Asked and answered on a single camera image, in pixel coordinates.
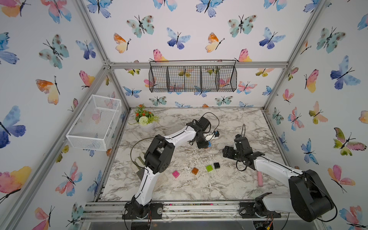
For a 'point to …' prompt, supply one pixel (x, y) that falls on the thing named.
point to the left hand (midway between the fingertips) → (207, 141)
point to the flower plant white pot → (146, 120)
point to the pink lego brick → (176, 174)
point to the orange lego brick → (195, 171)
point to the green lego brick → (209, 168)
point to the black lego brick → (216, 165)
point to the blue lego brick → (209, 144)
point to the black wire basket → (193, 75)
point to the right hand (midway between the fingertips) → (229, 150)
